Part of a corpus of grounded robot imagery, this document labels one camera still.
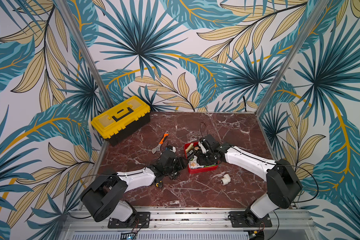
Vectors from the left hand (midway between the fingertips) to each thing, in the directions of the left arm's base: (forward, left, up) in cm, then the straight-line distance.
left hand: (186, 164), depth 85 cm
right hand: (+3, -8, 0) cm, 8 cm away
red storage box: (+10, -4, -1) cm, 11 cm away
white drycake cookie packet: (+1, -4, -2) cm, 5 cm away
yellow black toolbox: (+20, +42, +10) cm, 48 cm away
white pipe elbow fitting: (-7, -22, -4) cm, 24 cm away
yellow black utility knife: (-9, +16, -5) cm, 19 cm away
